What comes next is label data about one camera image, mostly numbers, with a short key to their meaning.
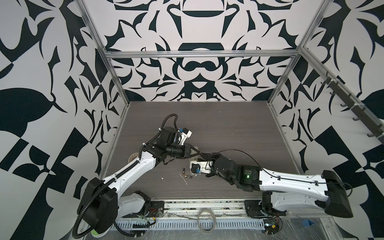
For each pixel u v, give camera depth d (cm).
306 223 71
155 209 73
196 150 74
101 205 40
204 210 74
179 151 68
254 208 74
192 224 65
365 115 55
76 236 36
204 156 67
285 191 48
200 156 68
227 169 51
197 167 58
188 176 84
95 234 67
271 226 71
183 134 73
